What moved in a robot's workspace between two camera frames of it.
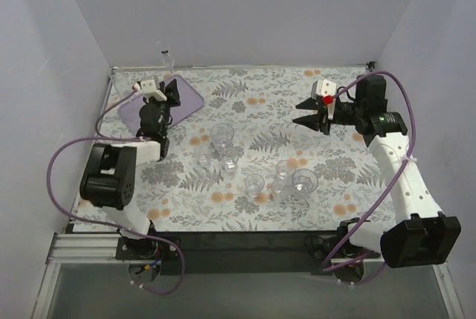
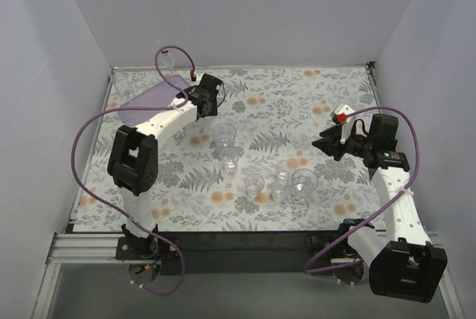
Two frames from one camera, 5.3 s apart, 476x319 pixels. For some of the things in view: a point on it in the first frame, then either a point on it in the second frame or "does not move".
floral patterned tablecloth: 240,163 does not move
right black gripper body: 324,117 → 338,143
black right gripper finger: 310,103 → 332,134
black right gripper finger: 318,122 → 331,145
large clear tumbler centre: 222,135 does not move
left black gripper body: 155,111 → 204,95
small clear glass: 284,172 does not move
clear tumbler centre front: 253,184 does not move
